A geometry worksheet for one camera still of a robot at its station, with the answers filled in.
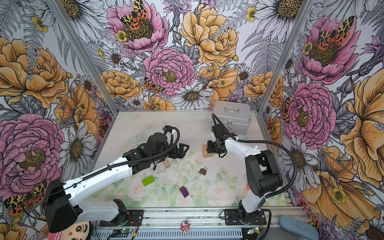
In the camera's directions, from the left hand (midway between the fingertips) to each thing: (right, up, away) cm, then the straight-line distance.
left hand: (180, 150), depth 77 cm
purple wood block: (+1, -23, +6) cm, 24 cm away
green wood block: (-19, -18, +8) cm, 28 cm away
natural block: (+14, -2, +19) cm, 24 cm away
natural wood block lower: (-10, -10, +13) cm, 19 cm away
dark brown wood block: (+12, -15, +12) cm, 22 cm away
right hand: (+16, -4, +14) cm, 22 cm away
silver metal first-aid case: (+35, +18, +22) cm, 45 cm away
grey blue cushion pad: (+56, -35, -8) cm, 66 cm away
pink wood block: (+13, -5, +17) cm, 22 cm away
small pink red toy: (+3, -33, -9) cm, 34 cm away
